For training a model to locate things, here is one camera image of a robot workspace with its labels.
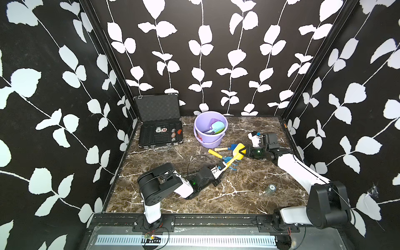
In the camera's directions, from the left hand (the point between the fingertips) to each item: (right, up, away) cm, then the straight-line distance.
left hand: (224, 166), depth 86 cm
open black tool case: (-44, +25, +25) cm, 56 cm away
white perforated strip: (-19, -30, -16) cm, 39 cm away
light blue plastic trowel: (-3, +23, +14) cm, 27 cm away
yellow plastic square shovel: (+7, +7, -1) cm, 10 cm away
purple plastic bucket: (-13, +24, +12) cm, 30 cm away
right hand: (+8, +10, -1) cm, 13 cm away
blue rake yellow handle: (+3, +3, 0) cm, 4 cm away
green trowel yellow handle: (-4, +19, +4) cm, 20 cm away
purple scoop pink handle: (-6, +27, +17) cm, 33 cm away
